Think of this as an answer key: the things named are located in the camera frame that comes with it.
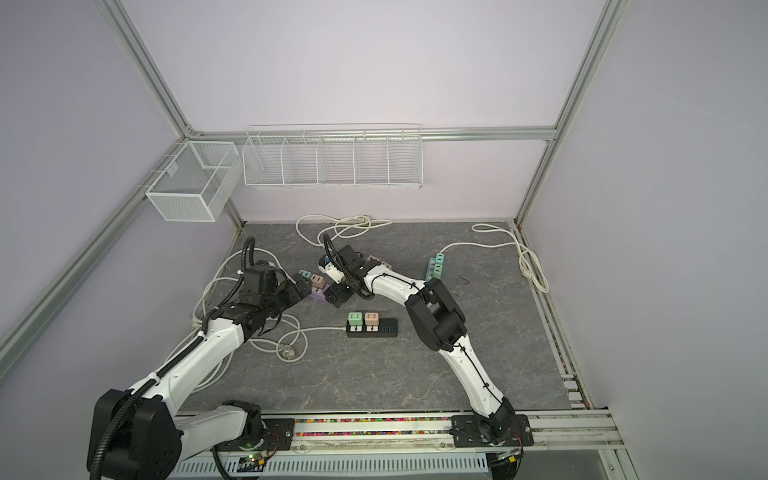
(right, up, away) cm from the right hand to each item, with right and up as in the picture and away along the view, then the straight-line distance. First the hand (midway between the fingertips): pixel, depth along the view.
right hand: (337, 290), depth 98 cm
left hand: (-8, +1, -13) cm, 15 cm away
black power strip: (+17, -10, -9) cm, 22 cm away
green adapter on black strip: (+7, -7, -12) cm, 15 cm away
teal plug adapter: (-11, +6, 0) cm, 12 cm away
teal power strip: (+32, +8, +1) cm, 33 cm away
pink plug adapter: (-5, +3, -4) cm, 8 cm away
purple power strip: (-4, -1, -5) cm, 7 cm away
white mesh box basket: (-47, +36, -1) cm, 59 cm away
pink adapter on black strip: (+12, -7, -12) cm, 18 cm away
